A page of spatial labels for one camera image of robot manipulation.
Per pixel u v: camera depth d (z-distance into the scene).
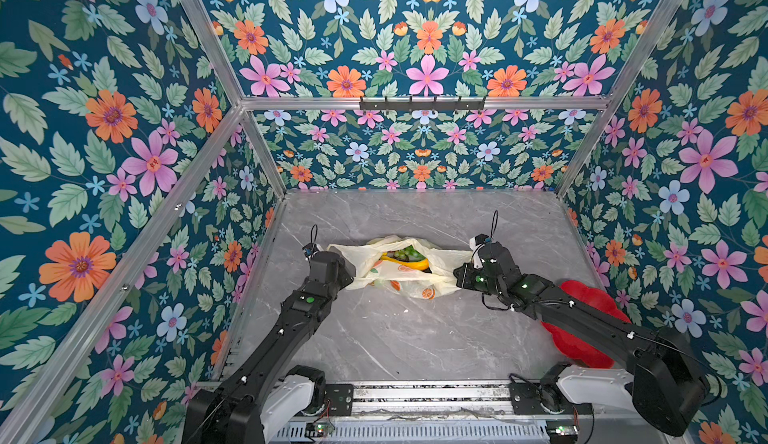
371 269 0.84
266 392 0.44
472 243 0.78
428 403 0.75
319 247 0.77
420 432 0.70
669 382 0.41
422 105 0.93
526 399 0.74
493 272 0.63
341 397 0.74
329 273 0.66
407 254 0.96
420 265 0.91
